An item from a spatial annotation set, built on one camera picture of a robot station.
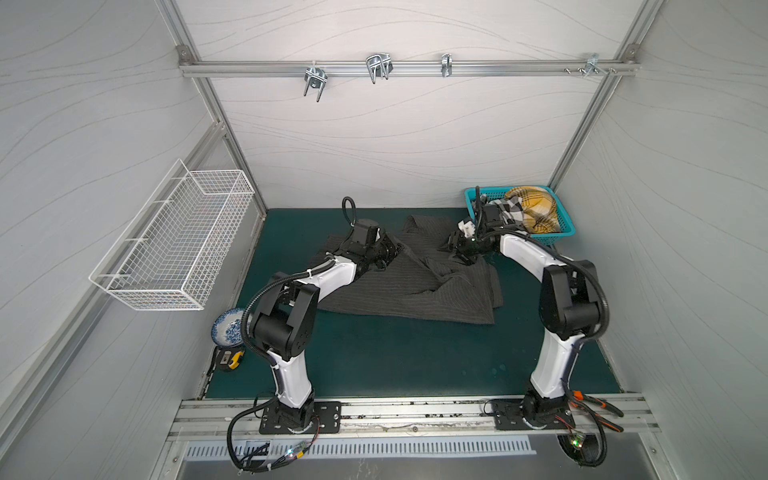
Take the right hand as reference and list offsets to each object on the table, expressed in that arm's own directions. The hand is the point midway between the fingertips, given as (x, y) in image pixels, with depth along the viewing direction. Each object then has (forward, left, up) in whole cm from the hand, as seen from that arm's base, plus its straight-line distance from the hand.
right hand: (447, 244), depth 95 cm
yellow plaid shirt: (+20, -35, -2) cm, 40 cm away
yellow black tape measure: (-37, +61, -7) cm, 71 cm away
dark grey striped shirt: (-6, +11, -12) cm, 17 cm away
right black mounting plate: (-45, -14, -11) cm, 49 cm away
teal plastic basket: (+7, -7, +15) cm, 18 cm away
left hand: (-2, +12, +4) cm, 13 cm away
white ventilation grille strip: (-57, +52, -6) cm, 77 cm away
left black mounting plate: (-49, +32, -10) cm, 60 cm away
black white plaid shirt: (+19, -25, -2) cm, 32 cm away
